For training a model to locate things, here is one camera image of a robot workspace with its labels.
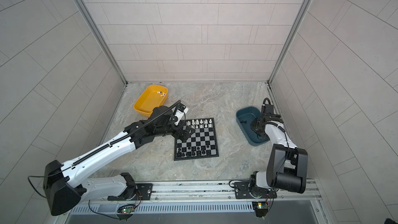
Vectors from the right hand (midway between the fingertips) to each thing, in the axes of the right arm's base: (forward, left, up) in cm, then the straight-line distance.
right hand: (252, 125), depth 89 cm
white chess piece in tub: (+31, +58, 0) cm, 66 cm away
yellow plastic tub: (+29, +62, -1) cm, 68 cm away
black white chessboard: (-8, +30, -1) cm, 31 cm away
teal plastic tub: (+9, +1, -3) cm, 10 cm away
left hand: (-7, +33, +16) cm, 38 cm away
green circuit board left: (-35, +62, +1) cm, 72 cm away
